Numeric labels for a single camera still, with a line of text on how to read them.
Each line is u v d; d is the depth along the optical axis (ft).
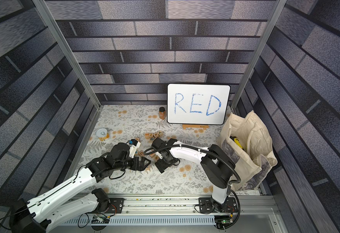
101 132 3.19
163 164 2.46
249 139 2.66
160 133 3.29
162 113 3.49
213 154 1.49
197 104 3.12
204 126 3.36
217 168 1.54
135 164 2.16
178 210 2.38
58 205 1.46
